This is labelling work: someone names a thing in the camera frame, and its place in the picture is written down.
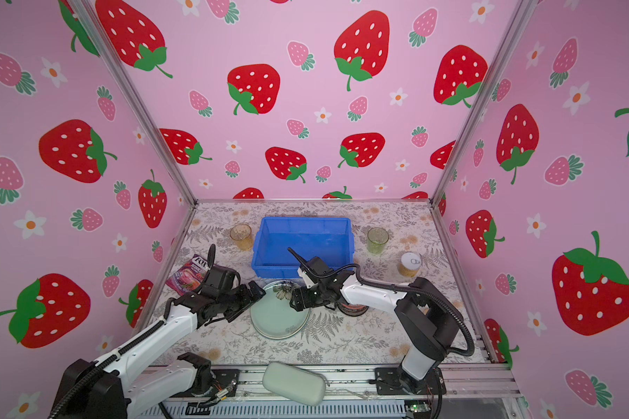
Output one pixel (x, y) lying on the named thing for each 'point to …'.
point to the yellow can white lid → (409, 264)
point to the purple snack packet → (190, 277)
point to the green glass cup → (376, 240)
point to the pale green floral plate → (273, 315)
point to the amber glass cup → (242, 234)
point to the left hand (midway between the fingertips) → (258, 297)
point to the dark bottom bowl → (352, 310)
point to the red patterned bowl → (352, 310)
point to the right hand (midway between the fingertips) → (296, 303)
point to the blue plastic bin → (331, 239)
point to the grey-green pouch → (295, 383)
